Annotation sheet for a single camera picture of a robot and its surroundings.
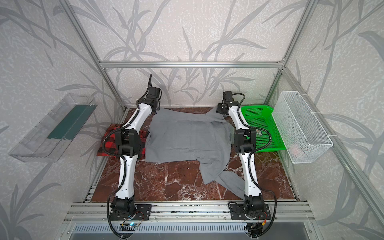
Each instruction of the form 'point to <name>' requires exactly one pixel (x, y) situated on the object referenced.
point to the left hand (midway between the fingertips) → (152, 98)
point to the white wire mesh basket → (302, 135)
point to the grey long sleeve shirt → (204, 135)
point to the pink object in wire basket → (294, 149)
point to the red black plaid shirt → (111, 144)
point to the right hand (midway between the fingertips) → (220, 105)
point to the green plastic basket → (261, 116)
